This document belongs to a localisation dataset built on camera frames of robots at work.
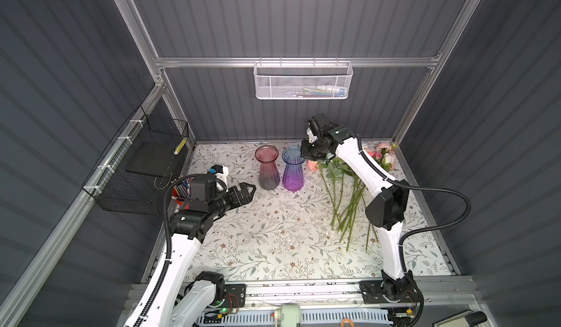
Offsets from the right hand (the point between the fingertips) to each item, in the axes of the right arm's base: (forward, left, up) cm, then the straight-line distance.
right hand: (302, 156), depth 88 cm
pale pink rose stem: (+13, -37, -14) cm, 42 cm away
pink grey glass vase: (-3, +14, -10) cm, 18 cm away
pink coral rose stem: (-5, -20, -21) cm, 29 cm away
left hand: (-19, +20, +4) cm, 28 cm away
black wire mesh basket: (-16, +57, +10) cm, 60 cm away
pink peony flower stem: (+8, -6, -16) cm, 19 cm away
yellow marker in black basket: (-3, +47, +9) cm, 47 cm away
